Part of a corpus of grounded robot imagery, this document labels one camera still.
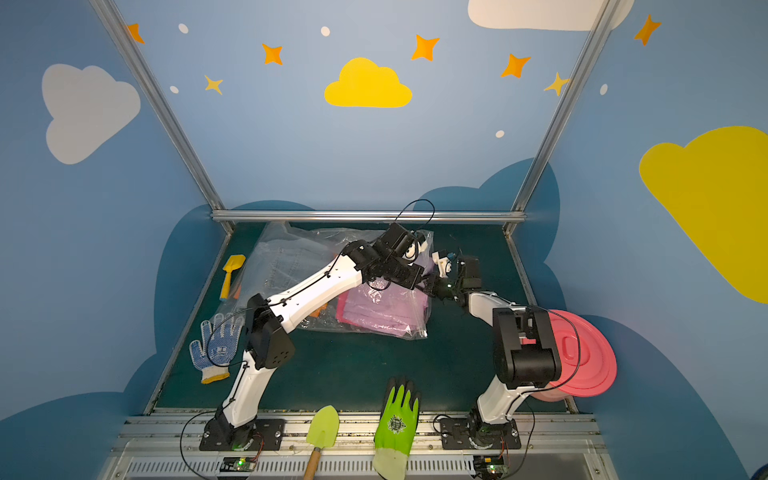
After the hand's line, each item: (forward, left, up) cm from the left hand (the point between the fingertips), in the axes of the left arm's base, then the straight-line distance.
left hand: (427, 277), depth 81 cm
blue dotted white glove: (-13, +61, -20) cm, 66 cm away
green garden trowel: (-35, +27, -21) cm, 49 cm away
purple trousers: (-4, +11, -10) cm, 15 cm away
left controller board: (-42, +47, -21) cm, 67 cm away
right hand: (+6, +2, -9) cm, 11 cm away
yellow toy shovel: (+18, +68, -19) cm, 73 cm away
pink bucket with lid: (-22, -36, -1) cm, 42 cm away
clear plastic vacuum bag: (+19, +47, -14) cm, 52 cm away
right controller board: (-41, -15, -21) cm, 48 cm away
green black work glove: (-34, +7, -19) cm, 40 cm away
